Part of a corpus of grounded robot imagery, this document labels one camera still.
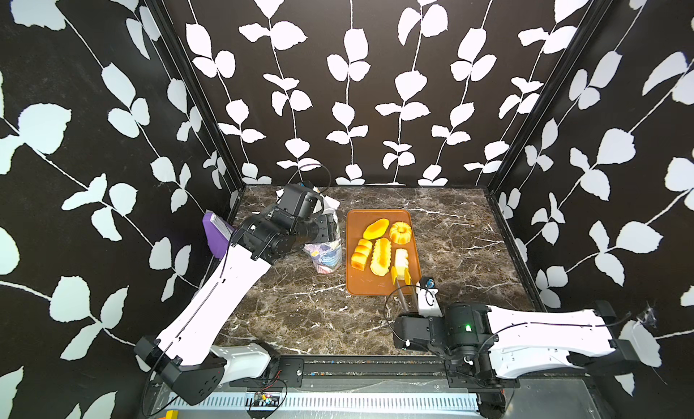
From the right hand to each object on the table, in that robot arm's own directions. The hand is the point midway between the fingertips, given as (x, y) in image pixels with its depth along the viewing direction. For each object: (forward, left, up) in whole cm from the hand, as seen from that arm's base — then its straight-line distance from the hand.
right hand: (406, 325), depth 68 cm
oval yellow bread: (+39, +6, -12) cm, 41 cm away
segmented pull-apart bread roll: (+27, +11, -9) cm, 31 cm away
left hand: (+21, +20, +16) cm, 33 cm away
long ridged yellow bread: (+26, +4, -11) cm, 29 cm away
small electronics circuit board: (-15, +38, -15) cm, 44 cm away
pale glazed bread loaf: (+26, -3, -11) cm, 28 cm away
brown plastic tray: (+19, +10, -16) cm, 26 cm away
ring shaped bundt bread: (+38, -4, -13) cm, 40 cm away
